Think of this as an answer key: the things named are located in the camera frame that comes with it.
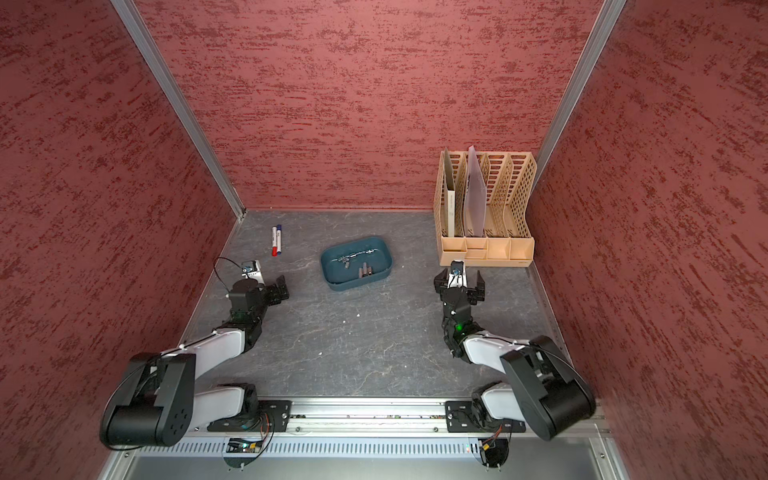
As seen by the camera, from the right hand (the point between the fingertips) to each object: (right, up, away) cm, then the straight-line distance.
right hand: (461, 274), depth 88 cm
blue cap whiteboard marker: (-64, +11, +22) cm, 69 cm away
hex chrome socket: (-29, 0, +14) cm, 32 cm away
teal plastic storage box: (-34, +2, +16) cm, 38 cm away
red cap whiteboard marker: (-66, +7, +22) cm, 69 cm away
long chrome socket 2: (-32, -1, +13) cm, 35 cm away
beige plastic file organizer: (+21, +31, +16) cm, 41 cm away
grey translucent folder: (+7, +25, +12) cm, 29 cm away
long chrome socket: (-31, 0, +15) cm, 34 cm away
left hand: (-60, -4, +3) cm, 60 cm away
